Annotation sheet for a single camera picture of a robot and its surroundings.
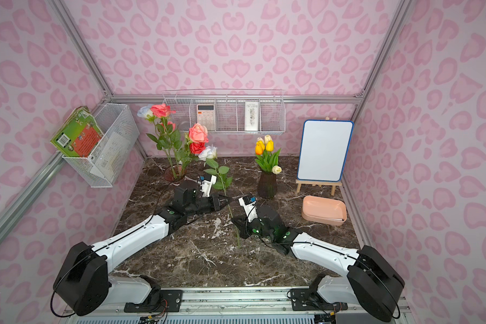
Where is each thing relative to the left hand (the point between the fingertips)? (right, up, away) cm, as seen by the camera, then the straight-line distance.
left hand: (232, 197), depth 78 cm
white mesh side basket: (-51, +27, +12) cm, 59 cm away
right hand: (0, -9, -1) cm, 9 cm away
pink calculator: (-13, +36, +15) cm, 41 cm away
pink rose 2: (-25, +29, +6) cm, 39 cm away
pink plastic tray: (+43, -9, +20) cm, 48 cm away
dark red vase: (-26, +9, +11) cm, 30 cm away
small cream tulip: (+17, +11, -2) cm, 20 cm away
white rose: (-8, +16, -3) cm, 18 cm away
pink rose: (-28, +24, +7) cm, 37 cm away
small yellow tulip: (+11, +21, +5) cm, 24 cm away
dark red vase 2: (+16, +3, +28) cm, 33 cm away
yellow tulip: (+15, +20, +4) cm, 26 cm away
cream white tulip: (+14, +24, +8) cm, 29 cm away
